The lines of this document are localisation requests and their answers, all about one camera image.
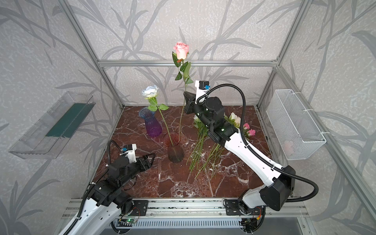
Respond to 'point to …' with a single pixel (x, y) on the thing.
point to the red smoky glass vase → (176, 152)
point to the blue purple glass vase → (153, 127)
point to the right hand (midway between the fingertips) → (186, 88)
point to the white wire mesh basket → (298, 137)
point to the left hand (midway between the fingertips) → (154, 152)
